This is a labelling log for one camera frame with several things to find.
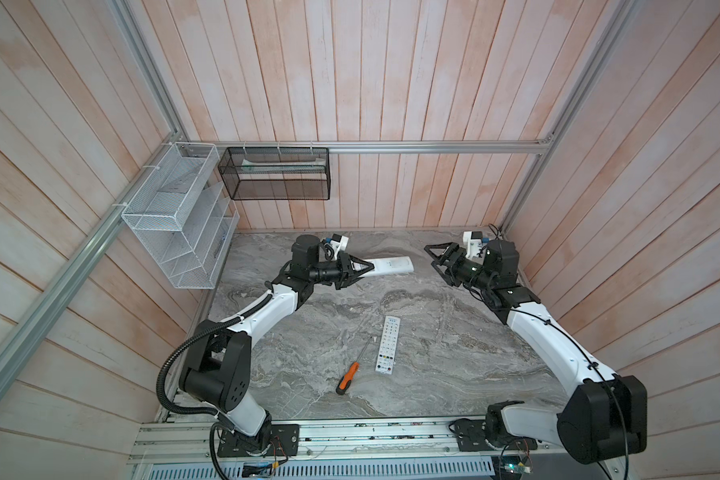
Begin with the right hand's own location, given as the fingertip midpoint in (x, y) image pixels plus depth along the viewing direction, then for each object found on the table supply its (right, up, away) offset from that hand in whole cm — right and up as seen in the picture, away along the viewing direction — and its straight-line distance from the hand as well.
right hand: (426, 254), depth 78 cm
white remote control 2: (-9, -29, +9) cm, 32 cm away
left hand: (-14, -5, -1) cm, 15 cm away
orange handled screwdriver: (-20, -33, +6) cm, 39 cm away
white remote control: (-9, -3, +2) cm, 10 cm away
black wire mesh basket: (-47, +29, +26) cm, 61 cm away
